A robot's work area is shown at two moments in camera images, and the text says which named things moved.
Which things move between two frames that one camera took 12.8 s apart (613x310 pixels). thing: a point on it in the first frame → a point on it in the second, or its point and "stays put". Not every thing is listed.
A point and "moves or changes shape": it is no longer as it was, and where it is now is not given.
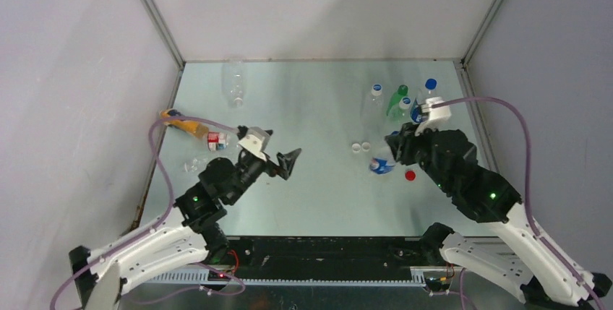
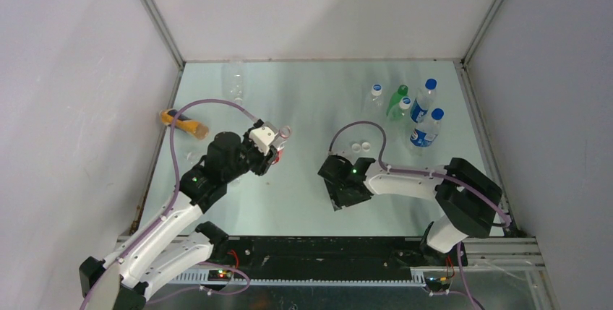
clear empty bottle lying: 233,75 stays put
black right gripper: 401,141 → 338,200
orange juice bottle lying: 199,128 stays put
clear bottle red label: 217,141 moves or changes shape
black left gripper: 285,161 → 264,162
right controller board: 436,285 stays put
